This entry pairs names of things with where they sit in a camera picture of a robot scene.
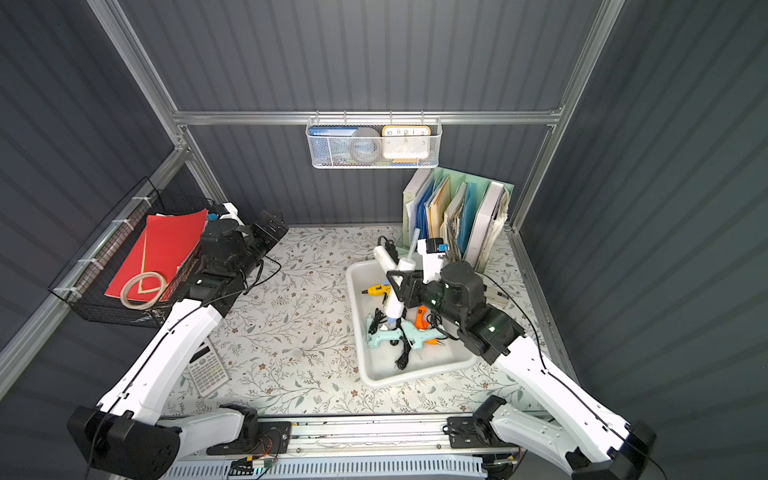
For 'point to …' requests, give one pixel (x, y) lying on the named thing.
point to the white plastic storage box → (378, 365)
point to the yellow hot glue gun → (378, 290)
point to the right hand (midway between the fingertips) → (402, 271)
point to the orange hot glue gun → (422, 324)
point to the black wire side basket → (86, 280)
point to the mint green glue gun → (373, 340)
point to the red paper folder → (165, 243)
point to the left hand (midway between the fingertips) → (272, 218)
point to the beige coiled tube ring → (130, 305)
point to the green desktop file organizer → (461, 214)
